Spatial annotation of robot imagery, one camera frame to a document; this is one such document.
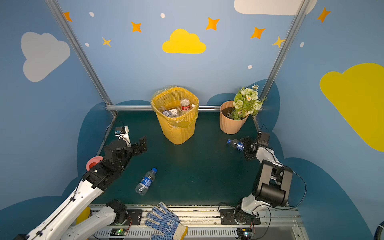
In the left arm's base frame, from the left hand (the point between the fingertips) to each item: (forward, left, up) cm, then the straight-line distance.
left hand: (139, 138), depth 73 cm
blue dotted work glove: (-31, -12, -27) cm, 43 cm away
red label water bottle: (+28, -21, -3) cm, 35 cm away
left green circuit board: (-36, +9, -28) cm, 47 cm away
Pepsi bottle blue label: (+14, -56, -25) cm, 63 cm away
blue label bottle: (+20, -9, -2) cm, 22 cm away
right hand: (+10, -58, -19) cm, 62 cm away
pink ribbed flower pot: (+23, -51, -17) cm, 58 cm away
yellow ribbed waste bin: (+12, -18, -8) cm, 23 cm away
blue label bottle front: (-17, +1, -23) cm, 29 cm away
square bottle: (+25, -15, -6) cm, 30 cm away
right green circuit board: (-36, -52, -28) cm, 69 cm away
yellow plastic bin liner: (+36, -15, -11) cm, 41 cm away
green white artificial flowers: (+29, -59, 0) cm, 66 cm away
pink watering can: (-5, +29, -16) cm, 34 cm away
